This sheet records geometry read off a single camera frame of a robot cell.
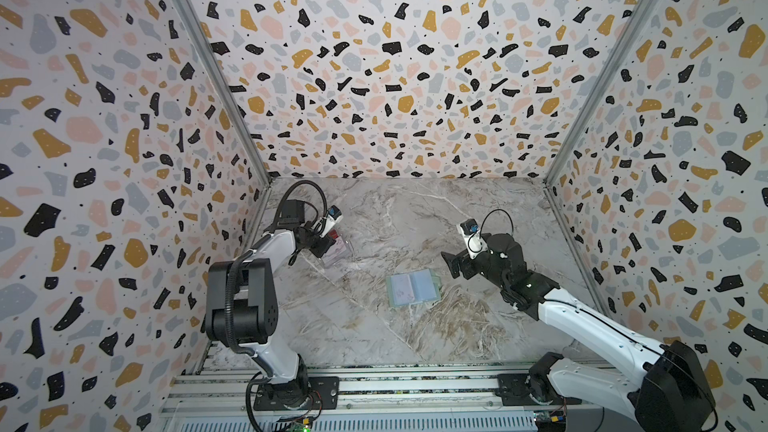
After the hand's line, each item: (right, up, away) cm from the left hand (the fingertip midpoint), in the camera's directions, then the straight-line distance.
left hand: (330, 231), depth 94 cm
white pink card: (+23, -18, -2) cm, 29 cm away
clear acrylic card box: (+1, -7, +3) cm, 8 cm away
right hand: (+38, -1, -14) cm, 40 cm away
